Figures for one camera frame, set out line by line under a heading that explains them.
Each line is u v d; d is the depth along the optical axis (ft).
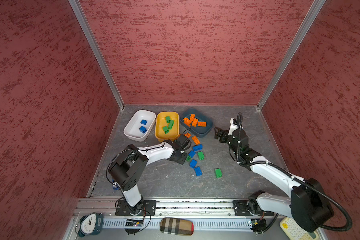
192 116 3.71
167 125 3.49
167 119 3.59
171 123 3.49
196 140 3.28
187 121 3.60
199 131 3.22
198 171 2.80
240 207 2.43
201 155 2.99
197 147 3.10
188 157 3.00
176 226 2.19
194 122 3.54
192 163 2.94
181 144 2.38
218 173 2.74
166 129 3.39
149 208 2.43
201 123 3.51
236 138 2.08
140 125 3.52
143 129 3.39
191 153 3.05
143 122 3.60
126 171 1.51
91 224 2.18
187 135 3.32
